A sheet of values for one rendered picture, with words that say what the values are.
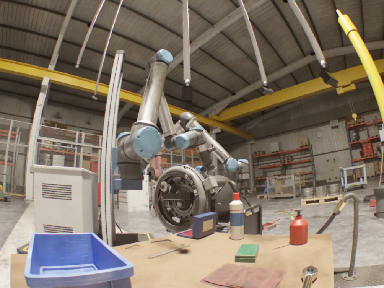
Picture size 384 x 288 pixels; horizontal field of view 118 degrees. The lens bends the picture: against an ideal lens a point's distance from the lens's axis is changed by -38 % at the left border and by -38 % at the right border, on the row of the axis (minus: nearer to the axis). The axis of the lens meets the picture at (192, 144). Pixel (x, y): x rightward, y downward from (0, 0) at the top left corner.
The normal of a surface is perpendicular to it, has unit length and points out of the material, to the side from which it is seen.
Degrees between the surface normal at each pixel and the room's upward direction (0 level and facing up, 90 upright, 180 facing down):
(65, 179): 90
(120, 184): 90
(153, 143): 95
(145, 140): 95
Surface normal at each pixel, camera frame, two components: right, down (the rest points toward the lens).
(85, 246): 0.69, -0.19
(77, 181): 0.32, -0.23
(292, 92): -0.71, -0.14
